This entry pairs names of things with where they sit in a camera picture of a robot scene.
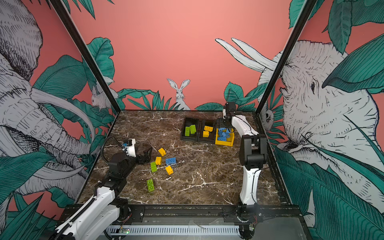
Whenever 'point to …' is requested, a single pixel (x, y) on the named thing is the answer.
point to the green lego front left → (150, 185)
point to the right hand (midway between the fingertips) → (222, 121)
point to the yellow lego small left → (158, 160)
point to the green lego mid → (153, 167)
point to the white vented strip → (173, 229)
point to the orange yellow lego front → (205, 134)
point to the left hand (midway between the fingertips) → (145, 145)
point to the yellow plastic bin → (230, 139)
